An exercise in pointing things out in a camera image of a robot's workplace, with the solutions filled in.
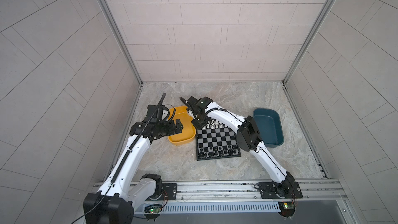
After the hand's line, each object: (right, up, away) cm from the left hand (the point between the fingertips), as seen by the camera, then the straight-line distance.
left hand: (179, 125), depth 78 cm
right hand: (+9, -4, +15) cm, 17 cm away
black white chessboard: (+19, -10, +7) cm, 23 cm away
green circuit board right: (+50, -35, -9) cm, 62 cm away
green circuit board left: (-9, -33, -13) cm, 36 cm away
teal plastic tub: (+52, -2, +17) cm, 55 cm away
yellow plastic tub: (+4, -6, +9) cm, 12 cm away
